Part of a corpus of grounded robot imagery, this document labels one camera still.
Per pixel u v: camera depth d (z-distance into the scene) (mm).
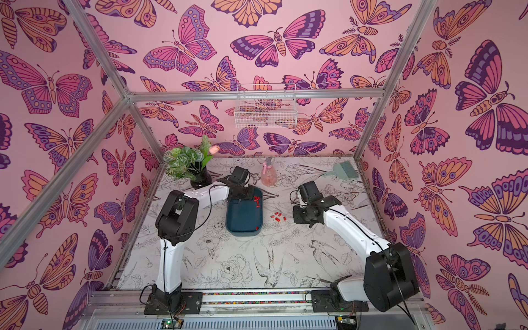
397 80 873
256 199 1006
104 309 735
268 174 1168
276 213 975
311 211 624
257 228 916
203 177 948
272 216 960
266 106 950
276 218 948
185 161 840
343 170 1139
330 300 722
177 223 557
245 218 947
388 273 407
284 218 953
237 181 823
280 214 971
